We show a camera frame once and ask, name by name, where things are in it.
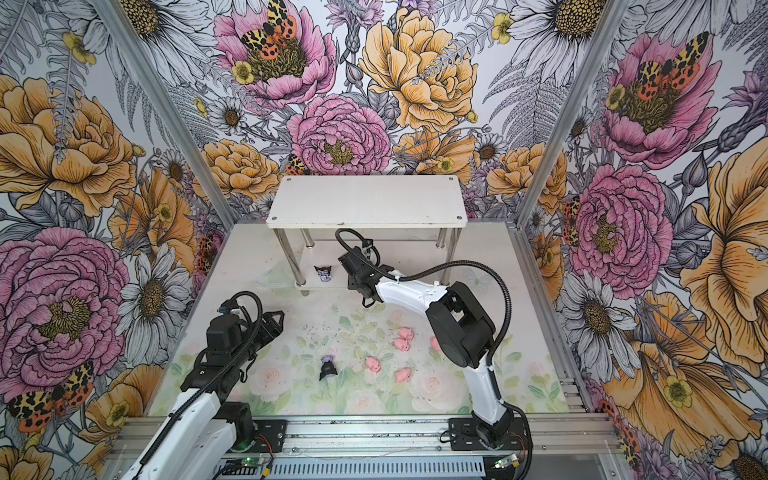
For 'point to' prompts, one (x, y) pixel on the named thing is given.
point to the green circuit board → (250, 461)
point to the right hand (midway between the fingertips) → (363, 281)
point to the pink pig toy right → (434, 343)
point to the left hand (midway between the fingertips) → (276, 327)
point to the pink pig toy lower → (403, 375)
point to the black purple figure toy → (327, 368)
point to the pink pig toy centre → (373, 364)
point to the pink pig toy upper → (406, 333)
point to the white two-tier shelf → (408, 221)
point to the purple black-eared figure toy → (324, 273)
